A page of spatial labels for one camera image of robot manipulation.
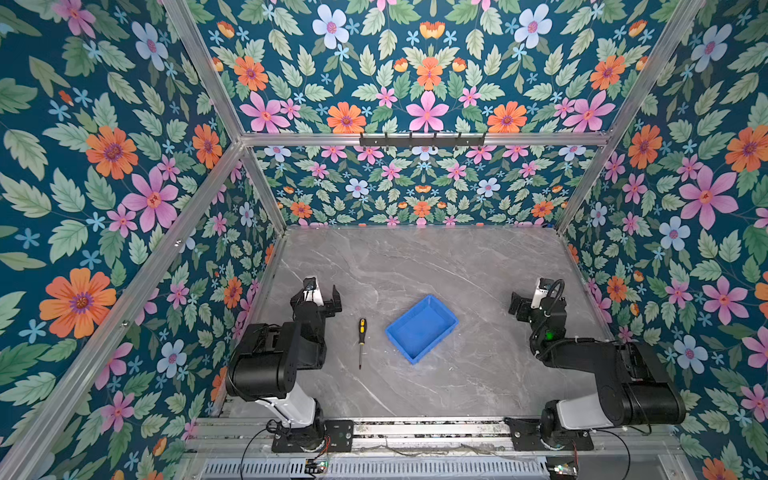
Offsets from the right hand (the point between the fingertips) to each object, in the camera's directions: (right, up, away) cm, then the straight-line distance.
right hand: (530, 294), depth 92 cm
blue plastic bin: (-34, -11, -1) cm, 36 cm away
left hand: (-66, +4, -2) cm, 66 cm away
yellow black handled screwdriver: (-53, -10, -2) cm, 54 cm away
